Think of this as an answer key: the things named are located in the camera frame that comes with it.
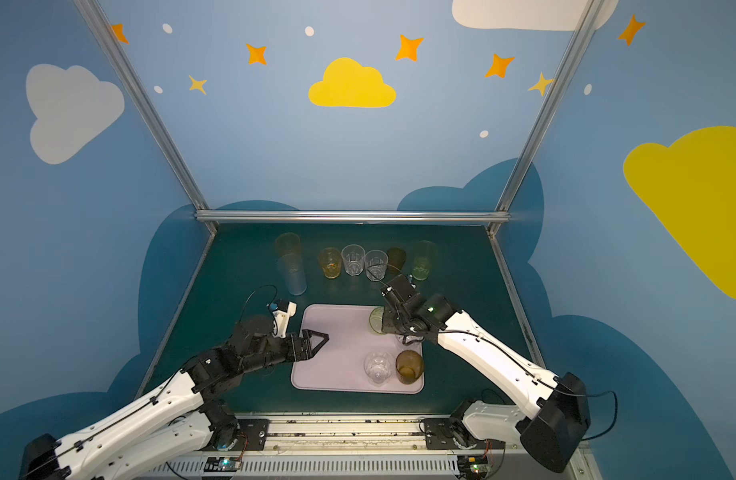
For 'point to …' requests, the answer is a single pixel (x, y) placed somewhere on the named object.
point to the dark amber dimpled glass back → (396, 259)
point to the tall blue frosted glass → (292, 269)
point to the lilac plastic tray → (339, 365)
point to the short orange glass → (330, 260)
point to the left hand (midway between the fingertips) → (322, 342)
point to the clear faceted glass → (378, 366)
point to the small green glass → (376, 320)
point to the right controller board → (473, 467)
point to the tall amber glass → (288, 243)
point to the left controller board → (222, 464)
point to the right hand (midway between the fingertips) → (392, 318)
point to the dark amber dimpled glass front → (409, 366)
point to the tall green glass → (424, 255)
